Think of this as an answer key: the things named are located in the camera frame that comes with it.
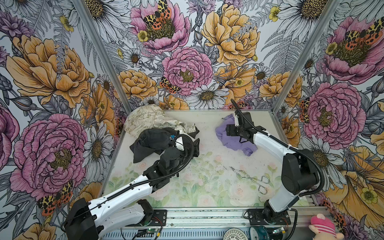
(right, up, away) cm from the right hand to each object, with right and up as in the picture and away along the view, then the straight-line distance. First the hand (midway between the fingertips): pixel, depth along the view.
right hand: (232, 132), depth 93 cm
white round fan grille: (-5, -45, -25) cm, 51 cm away
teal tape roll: (+4, -41, -29) cm, 50 cm away
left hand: (-25, -4, -18) cm, 31 cm away
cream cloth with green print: (-52, +10, +12) cm, 54 cm away
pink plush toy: (+34, -40, -27) cm, 59 cm away
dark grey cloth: (-46, -4, -4) cm, 47 cm away
